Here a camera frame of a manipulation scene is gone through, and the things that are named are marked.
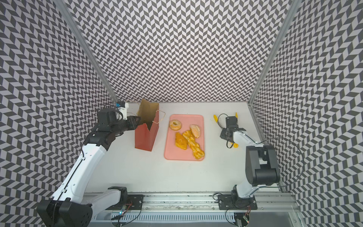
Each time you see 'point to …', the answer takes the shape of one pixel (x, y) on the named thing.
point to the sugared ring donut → (175, 125)
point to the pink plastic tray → (172, 152)
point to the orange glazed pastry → (180, 141)
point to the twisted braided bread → (197, 152)
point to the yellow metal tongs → (217, 120)
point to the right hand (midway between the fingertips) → (226, 137)
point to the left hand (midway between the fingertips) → (138, 119)
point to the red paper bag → (145, 135)
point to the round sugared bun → (195, 130)
